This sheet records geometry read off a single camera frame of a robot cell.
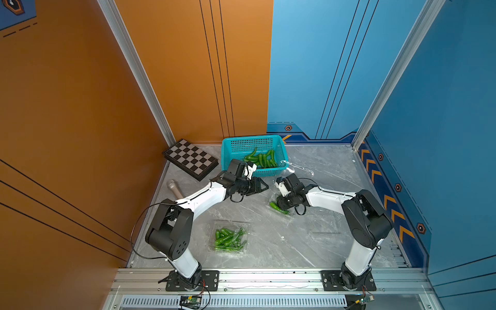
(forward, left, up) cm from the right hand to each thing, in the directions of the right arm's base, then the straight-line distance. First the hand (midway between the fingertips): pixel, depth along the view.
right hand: (280, 202), depth 95 cm
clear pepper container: (-8, -4, +6) cm, 11 cm away
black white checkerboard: (+25, +49, +5) cm, 55 cm away
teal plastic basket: (+33, +23, +5) cm, 41 cm away
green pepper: (-4, +4, +4) cm, 7 cm away
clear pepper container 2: (-12, -19, 0) cm, 22 cm away
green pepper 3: (+24, +4, +3) cm, 24 cm away
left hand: (+1, +7, +14) cm, 16 cm away
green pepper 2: (+26, +14, +4) cm, 30 cm away
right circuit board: (-39, -29, 0) cm, 48 cm away
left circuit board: (-40, +36, -2) cm, 54 cm away
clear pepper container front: (-19, +23, +4) cm, 30 cm away
